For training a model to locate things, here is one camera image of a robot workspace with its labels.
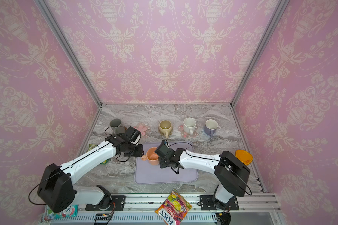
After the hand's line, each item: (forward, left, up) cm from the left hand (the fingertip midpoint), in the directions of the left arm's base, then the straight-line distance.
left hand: (143, 154), depth 83 cm
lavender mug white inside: (+24, -45, -4) cm, 52 cm away
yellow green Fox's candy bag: (+9, +37, -8) cm, 39 cm away
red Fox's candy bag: (-27, -19, -6) cm, 33 cm away
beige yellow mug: (+22, -12, -4) cm, 26 cm away
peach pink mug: (+2, -4, -7) cm, 8 cm away
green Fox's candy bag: (-30, +44, -7) cm, 53 cm away
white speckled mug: (+25, -30, -4) cm, 39 cm away
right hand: (-2, -12, -4) cm, 13 cm away
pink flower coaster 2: (+19, -27, -8) cm, 34 cm away
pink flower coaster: (+25, +4, -9) cm, 27 cm away
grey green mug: (+20, +21, +2) cm, 30 cm away
